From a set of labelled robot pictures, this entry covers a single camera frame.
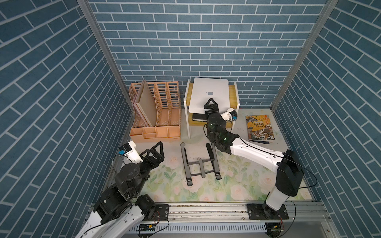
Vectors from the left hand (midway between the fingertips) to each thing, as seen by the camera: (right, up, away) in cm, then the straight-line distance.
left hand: (162, 146), depth 63 cm
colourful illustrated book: (+61, +6, +45) cm, 76 cm away
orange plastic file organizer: (-10, +28, +49) cm, 57 cm away
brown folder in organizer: (-21, +23, +37) cm, 48 cm away
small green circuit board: (-10, -42, +9) cm, 44 cm away
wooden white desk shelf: (+35, +20, +15) cm, 43 cm away
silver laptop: (+19, +30, +22) cm, 42 cm away
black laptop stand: (+17, -16, +23) cm, 33 cm away
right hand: (+22, +20, +13) cm, 32 cm away
